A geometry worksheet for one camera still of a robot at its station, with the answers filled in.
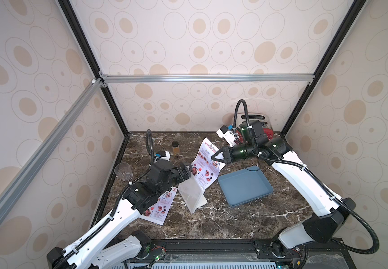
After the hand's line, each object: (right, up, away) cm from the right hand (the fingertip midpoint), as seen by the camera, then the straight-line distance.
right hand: (218, 155), depth 68 cm
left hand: (-11, -6, +2) cm, 13 cm away
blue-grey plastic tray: (+19, -18, +26) cm, 37 cm away
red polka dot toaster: (+33, +22, +35) cm, 53 cm away
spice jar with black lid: (-22, +3, +35) cm, 41 cm away
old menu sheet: (-29, -30, +17) cm, 45 cm away
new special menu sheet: (-6, -6, +5) cm, 9 cm away
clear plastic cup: (-51, -10, +29) cm, 60 cm away
